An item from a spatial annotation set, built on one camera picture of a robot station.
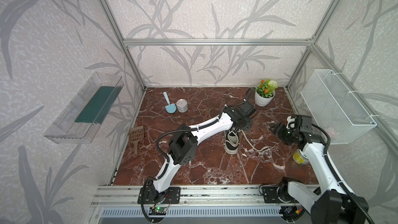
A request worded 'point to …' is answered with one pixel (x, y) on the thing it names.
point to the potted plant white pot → (263, 101)
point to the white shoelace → (256, 149)
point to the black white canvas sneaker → (232, 140)
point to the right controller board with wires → (292, 211)
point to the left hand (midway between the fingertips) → (249, 121)
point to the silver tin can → (182, 105)
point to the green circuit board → (157, 211)
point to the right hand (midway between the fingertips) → (273, 125)
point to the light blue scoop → (171, 108)
